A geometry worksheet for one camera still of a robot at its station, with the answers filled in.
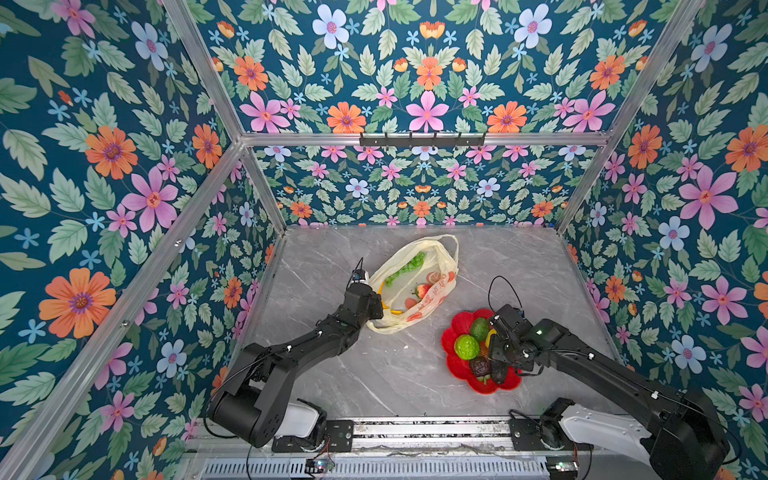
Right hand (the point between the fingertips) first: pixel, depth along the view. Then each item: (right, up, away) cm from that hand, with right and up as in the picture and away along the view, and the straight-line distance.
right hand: (496, 354), depth 81 cm
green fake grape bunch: (-24, +23, +22) cm, 40 cm away
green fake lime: (-3, +6, +5) cm, 8 cm away
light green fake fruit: (-8, +2, +1) cm, 8 cm away
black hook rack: (-20, +63, +11) cm, 67 cm away
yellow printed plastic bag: (-22, +18, +23) cm, 36 cm away
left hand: (-33, +17, +7) cm, 37 cm away
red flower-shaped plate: (-9, -5, +2) cm, 11 cm away
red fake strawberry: (-20, +16, +16) cm, 30 cm away
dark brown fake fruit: (-4, -3, -1) cm, 5 cm away
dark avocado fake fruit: (0, -4, -3) cm, 5 cm away
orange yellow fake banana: (-34, +15, +19) cm, 42 cm away
